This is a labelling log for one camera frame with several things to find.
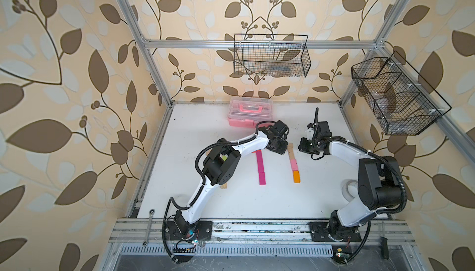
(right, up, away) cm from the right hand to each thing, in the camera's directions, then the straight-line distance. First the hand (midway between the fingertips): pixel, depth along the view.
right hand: (299, 147), depth 95 cm
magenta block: (-21, -3, +1) cm, 22 cm away
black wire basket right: (+36, +22, -20) cm, 46 cm away
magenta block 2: (-21, -9, -1) cm, 22 cm away
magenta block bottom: (-20, -14, -6) cm, 26 cm away
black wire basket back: (-9, +48, +1) cm, 49 cm away
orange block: (-3, -14, -6) cm, 16 cm away
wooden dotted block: (-4, -2, +4) cm, 6 cm away
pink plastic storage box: (-28, +18, +5) cm, 34 cm away
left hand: (-9, 0, 0) cm, 9 cm away
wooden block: (-38, -17, -9) cm, 43 cm away
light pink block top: (-3, -9, -2) cm, 10 cm away
